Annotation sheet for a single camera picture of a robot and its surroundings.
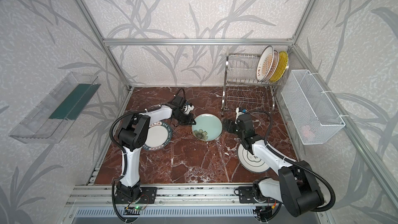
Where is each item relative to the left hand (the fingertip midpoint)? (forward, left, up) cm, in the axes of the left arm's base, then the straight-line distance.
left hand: (197, 118), depth 99 cm
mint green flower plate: (-4, -7, -3) cm, 9 cm away
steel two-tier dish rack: (+27, -32, 0) cm, 42 cm away
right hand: (-4, -19, +9) cm, 22 cm away
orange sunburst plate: (+20, -40, +29) cm, 53 cm away
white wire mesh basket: (-17, -50, +32) cm, 62 cm away
